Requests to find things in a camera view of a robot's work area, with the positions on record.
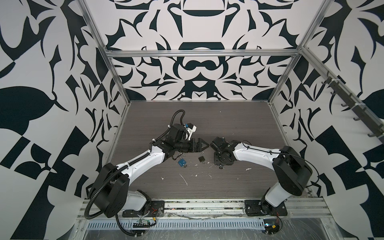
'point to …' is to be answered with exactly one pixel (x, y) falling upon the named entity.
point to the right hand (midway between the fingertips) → (218, 160)
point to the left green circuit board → (143, 223)
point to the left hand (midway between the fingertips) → (204, 143)
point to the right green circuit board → (271, 226)
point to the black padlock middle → (201, 158)
